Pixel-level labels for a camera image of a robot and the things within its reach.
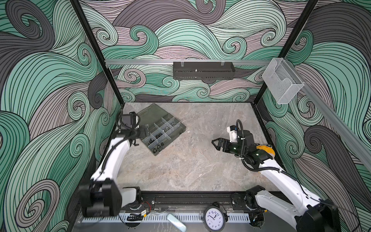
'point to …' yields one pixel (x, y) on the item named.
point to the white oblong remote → (177, 223)
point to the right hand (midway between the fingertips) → (216, 143)
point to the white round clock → (214, 218)
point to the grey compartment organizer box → (164, 128)
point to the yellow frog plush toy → (267, 148)
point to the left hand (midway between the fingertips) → (140, 129)
